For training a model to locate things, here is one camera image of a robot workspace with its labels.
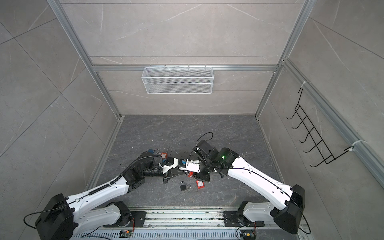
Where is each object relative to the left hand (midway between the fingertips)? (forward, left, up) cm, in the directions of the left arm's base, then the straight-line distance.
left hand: (185, 169), depth 70 cm
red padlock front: (-1, -8, -19) cm, 20 cm away
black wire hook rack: (-1, -60, +12) cm, 61 cm away
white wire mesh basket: (+60, +6, +9) cm, 61 cm away
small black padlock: (-2, +2, -20) cm, 20 cm away
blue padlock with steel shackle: (+22, +24, -20) cm, 38 cm away
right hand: (0, -4, -2) cm, 5 cm away
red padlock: (-3, -3, 0) cm, 4 cm away
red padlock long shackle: (+19, +14, -19) cm, 30 cm away
